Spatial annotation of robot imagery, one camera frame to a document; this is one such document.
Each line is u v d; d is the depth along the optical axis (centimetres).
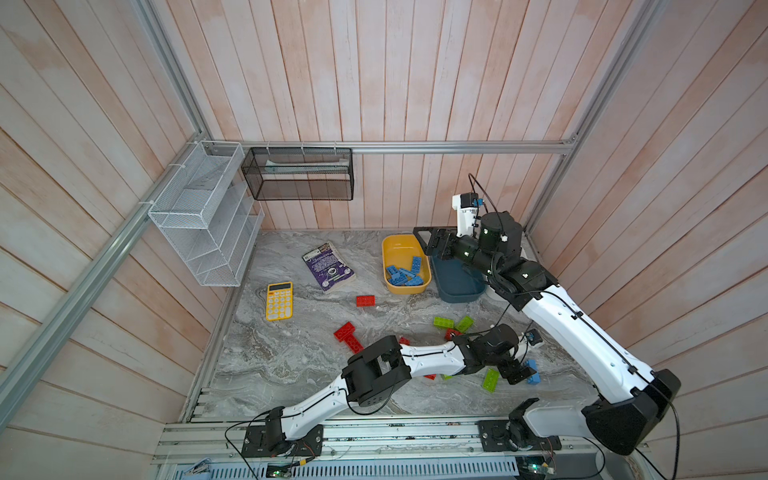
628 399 39
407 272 104
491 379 84
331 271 104
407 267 107
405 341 89
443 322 93
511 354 69
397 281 102
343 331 90
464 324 93
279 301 98
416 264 107
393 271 104
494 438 73
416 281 102
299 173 88
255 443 73
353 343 89
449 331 92
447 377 83
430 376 83
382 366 59
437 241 60
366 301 98
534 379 81
